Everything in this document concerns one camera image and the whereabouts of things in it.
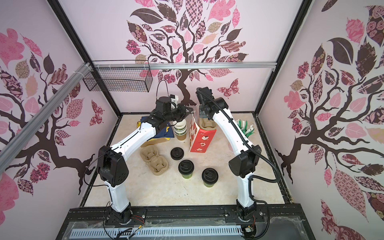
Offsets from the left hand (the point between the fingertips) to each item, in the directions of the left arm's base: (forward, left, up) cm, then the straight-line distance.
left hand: (194, 109), depth 80 cm
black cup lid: (-30, -8, -18) cm, 36 cm away
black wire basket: (+28, +49, +3) cm, 56 cm away
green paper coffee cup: (-27, +4, -27) cm, 39 cm away
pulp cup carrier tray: (-20, +22, -27) cm, 40 cm away
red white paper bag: (-11, -3, -12) cm, 17 cm away
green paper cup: (-33, -7, -26) cm, 42 cm away
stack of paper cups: (-1, +9, -16) cm, 19 cm away
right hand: (+2, -8, -2) cm, 9 cm away
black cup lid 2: (-25, +4, -19) cm, 32 cm away
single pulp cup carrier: (-4, -6, -7) cm, 10 cm away
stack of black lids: (-12, +11, -28) cm, 32 cm away
